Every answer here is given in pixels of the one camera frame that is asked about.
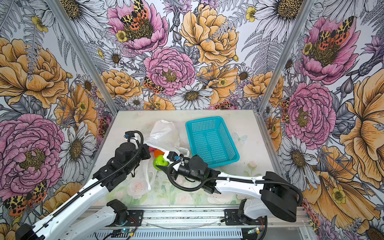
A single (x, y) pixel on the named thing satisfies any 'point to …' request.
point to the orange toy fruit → (157, 152)
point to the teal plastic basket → (209, 138)
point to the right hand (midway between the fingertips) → (161, 163)
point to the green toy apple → (160, 161)
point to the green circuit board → (125, 230)
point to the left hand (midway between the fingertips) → (148, 148)
